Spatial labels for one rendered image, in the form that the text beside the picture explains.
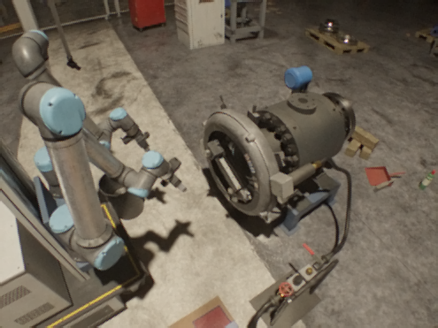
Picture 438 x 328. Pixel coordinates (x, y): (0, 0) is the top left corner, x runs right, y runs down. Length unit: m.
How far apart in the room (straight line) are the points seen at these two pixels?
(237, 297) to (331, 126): 1.36
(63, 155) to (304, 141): 1.40
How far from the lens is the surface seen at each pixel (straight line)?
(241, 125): 1.51
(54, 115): 0.74
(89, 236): 1.05
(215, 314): 1.43
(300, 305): 2.00
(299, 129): 1.76
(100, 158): 1.11
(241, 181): 1.79
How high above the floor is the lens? 1.86
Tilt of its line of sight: 45 degrees down
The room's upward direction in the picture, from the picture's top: straight up
